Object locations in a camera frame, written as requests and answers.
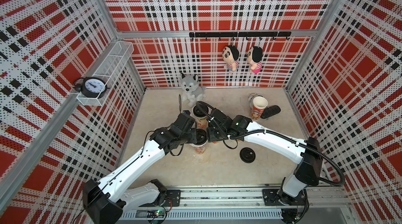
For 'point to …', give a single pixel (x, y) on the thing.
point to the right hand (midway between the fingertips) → (213, 135)
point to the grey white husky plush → (192, 91)
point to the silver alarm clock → (250, 97)
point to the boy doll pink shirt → (254, 57)
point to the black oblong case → (270, 110)
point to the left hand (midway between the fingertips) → (196, 134)
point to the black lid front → (247, 155)
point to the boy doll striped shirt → (230, 54)
